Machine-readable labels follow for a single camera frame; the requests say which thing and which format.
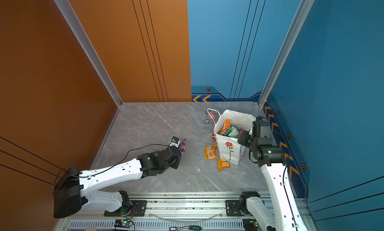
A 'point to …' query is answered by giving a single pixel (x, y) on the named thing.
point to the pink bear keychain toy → (213, 115)
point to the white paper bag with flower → (229, 126)
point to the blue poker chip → (206, 121)
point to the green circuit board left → (122, 223)
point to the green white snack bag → (233, 132)
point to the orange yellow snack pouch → (210, 151)
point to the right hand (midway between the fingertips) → (241, 134)
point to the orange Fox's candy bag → (227, 124)
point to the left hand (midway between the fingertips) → (178, 153)
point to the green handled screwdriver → (192, 227)
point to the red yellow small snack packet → (213, 136)
